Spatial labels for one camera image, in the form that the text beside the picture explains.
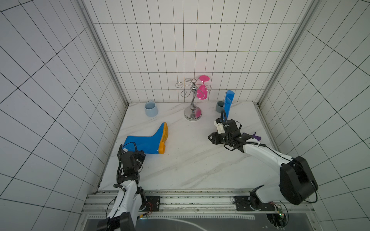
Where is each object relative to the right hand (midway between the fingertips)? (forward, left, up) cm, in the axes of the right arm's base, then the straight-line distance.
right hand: (211, 133), depth 88 cm
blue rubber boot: (-8, +36, -4) cm, 37 cm away
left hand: (-12, +42, -6) cm, 44 cm away
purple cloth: (+6, -34, -12) cm, 36 cm away
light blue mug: (+22, +45, -4) cm, 51 cm away
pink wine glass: (+31, +7, +6) cm, 33 cm away
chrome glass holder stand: (+25, +12, -10) cm, 29 cm away
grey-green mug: (+27, -8, -3) cm, 28 cm away
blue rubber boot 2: (+15, -9, +14) cm, 23 cm away
